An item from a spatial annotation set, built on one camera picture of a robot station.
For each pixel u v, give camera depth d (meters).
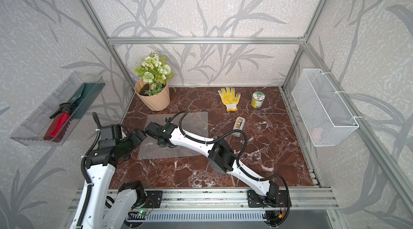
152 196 0.74
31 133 0.58
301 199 0.75
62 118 0.61
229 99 1.12
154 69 0.91
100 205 0.43
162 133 0.63
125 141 0.63
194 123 1.00
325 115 0.61
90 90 0.70
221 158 0.57
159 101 0.97
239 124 0.96
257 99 1.04
